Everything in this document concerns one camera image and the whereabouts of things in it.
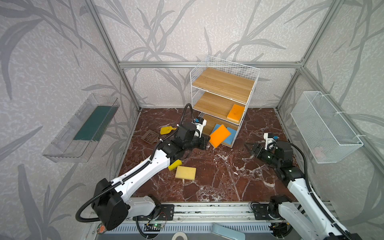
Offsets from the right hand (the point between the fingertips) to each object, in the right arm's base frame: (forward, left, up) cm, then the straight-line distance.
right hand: (248, 141), depth 79 cm
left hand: (0, +19, +7) cm, 21 cm away
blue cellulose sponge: (+6, +17, +4) cm, 19 cm away
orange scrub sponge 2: (0, +16, +6) cm, 17 cm away
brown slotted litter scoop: (+15, +61, -18) cm, 66 cm away
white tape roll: (-39, +35, -17) cm, 55 cm away
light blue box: (-39, +14, -12) cm, 43 cm away
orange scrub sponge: (+14, +6, +8) cm, 17 cm away
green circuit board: (-36, +46, -17) cm, 61 cm away
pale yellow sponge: (-11, +34, -16) cm, 39 cm away
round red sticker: (-37, +72, -16) cm, 83 cm away
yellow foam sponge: (-6, +42, -17) cm, 45 cm away
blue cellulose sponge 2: (-1, +10, +4) cm, 11 cm away
